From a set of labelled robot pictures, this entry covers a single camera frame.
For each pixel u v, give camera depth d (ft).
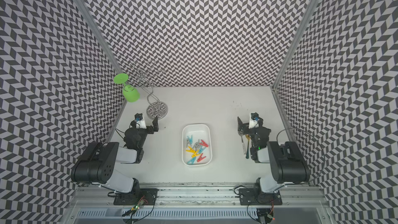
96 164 1.46
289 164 1.47
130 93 2.96
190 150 2.85
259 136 2.23
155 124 2.81
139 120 2.47
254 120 2.48
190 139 3.00
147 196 2.41
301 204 2.39
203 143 2.93
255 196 2.19
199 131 3.06
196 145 2.92
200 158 2.77
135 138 2.26
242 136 3.06
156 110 3.43
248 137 3.02
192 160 2.75
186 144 2.96
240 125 2.66
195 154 2.78
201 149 2.86
